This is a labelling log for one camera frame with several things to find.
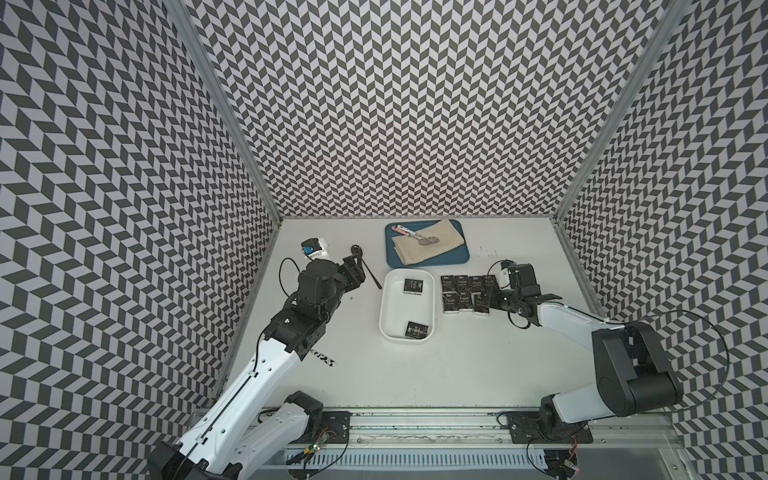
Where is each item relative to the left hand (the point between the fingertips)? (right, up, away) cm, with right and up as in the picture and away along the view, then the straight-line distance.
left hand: (351, 262), depth 74 cm
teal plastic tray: (+32, +1, +31) cm, 45 cm away
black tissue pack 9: (+17, -21, +13) cm, 30 cm away
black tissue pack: (+28, -9, +25) cm, 39 cm away
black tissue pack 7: (+37, -15, +19) cm, 45 cm away
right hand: (+39, -13, +19) cm, 45 cm away
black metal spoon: (-3, +2, +34) cm, 35 cm away
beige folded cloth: (+16, +2, +34) cm, 38 cm away
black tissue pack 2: (+32, -8, +23) cm, 41 cm away
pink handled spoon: (+21, +5, +37) cm, 42 cm away
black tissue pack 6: (+33, -14, +20) cm, 41 cm away
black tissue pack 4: (+38, -7, +9) cm, 39 cm away
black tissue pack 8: (+16, -9, +23) cm, 29 cm away
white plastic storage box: (+11, -15, +18) cm, 26 cm away
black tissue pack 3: (+37, -9, +23) cm, 44 cm away
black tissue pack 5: (+28, -14, +20) cm, 37 cm away
